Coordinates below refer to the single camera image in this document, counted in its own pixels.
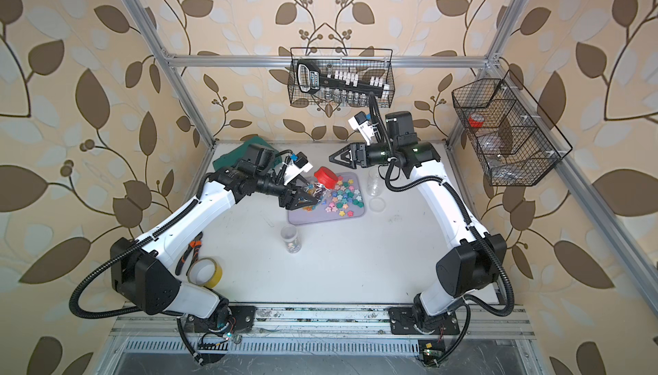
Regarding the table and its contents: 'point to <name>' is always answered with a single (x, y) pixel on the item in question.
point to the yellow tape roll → (216, 278)
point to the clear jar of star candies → (374, 184)
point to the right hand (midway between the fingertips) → (336, 159)
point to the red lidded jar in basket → (475, 120)
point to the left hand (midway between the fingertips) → (309, 189)
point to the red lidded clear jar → (326, 178)
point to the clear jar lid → (377, 205)
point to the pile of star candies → (343, 199)
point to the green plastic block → (228, 158)
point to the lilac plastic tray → (319, 215)
